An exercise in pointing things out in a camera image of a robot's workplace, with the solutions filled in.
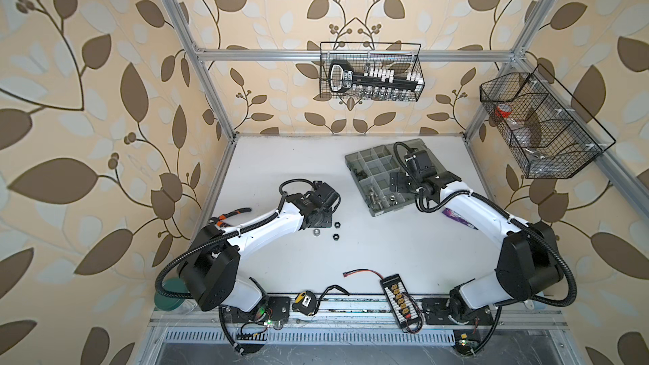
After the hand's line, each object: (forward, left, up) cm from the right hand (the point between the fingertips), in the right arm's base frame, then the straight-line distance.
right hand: (404, 183), depth 88 cm
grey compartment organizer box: (+11, +10, -8) cm, 17 cm away
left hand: (-10, +28, -5) cm, 30 cm away
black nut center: (-9, +24, -13) cm, 29 cm away
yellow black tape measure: (-34, +35, -11) cm, 50 cm away
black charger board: (-34, +6, -12) cm, 37 cm away
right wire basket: (+1, -39, +22) cm, 44 cm away
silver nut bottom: (-11, +32, -14) cm, 36 cm away
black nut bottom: (-14, +25, -13) cm, 31 cm away
